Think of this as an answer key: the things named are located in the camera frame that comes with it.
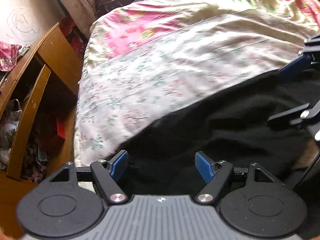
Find wooden desk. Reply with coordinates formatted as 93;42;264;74
0;22;83;181

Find black pants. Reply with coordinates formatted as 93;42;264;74
118;70;319;196

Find floral white bed sheet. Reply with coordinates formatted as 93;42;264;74
74;10;319;166

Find pink cloth on desk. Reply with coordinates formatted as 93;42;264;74
0;41;22;72

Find left beige curtain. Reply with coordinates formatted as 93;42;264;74
60;0;96;38

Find pink floral quilt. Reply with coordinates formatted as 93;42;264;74
86;0;319;60

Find red box on floor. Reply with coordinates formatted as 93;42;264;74
56;118;66;140

